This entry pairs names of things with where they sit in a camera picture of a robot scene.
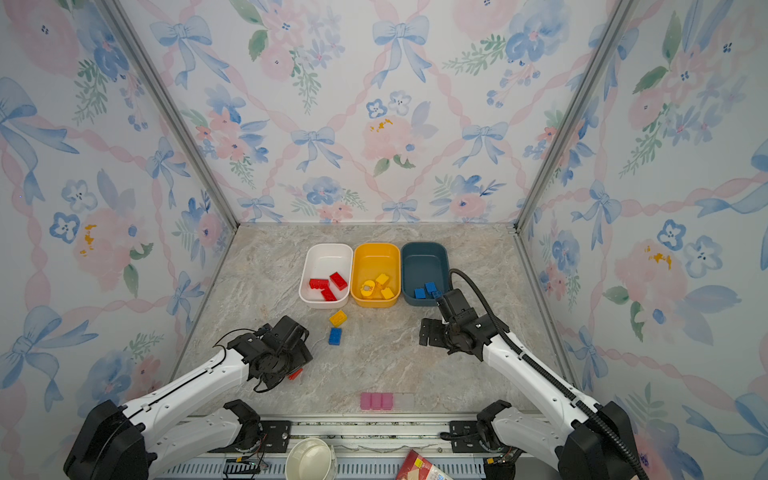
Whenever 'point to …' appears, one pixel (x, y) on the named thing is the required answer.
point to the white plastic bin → (321, 261)
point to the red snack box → (416, 467)
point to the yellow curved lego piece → (367, 288)
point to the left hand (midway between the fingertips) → (301, 360)
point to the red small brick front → (292, 376)
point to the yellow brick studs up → (338, 318)
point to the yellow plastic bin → (368, 261)
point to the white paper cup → (311, 459)
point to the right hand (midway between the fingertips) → (433, 333)
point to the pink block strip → (376, 400)
